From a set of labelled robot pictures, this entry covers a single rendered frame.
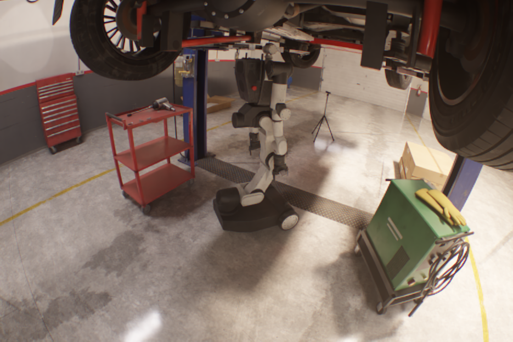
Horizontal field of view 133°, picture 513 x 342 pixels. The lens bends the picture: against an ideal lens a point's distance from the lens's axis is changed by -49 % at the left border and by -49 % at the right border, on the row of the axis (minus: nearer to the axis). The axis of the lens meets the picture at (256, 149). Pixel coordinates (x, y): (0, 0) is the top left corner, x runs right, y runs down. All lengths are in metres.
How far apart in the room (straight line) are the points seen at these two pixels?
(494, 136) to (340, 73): 10.55
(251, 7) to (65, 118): 3.70
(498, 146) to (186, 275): 1.71
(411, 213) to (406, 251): 0.23
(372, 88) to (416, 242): 9.77
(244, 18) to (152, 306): 1.61
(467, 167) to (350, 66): 9.26
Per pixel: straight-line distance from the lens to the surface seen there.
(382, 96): 10.84
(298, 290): 1.66
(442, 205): 1.48
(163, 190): 2.23
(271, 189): 2.16
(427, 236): 1.34
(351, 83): 10.86
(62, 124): 4.07
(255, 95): 1.47
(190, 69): 2.67
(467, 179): 2.19
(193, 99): 2.69
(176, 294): 1.61
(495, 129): 0.49
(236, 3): 0.74
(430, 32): 0.63
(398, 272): 1.51
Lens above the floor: 1.40
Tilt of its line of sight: 24 degrees down
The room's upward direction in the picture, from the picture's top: 5 degrees clockwise
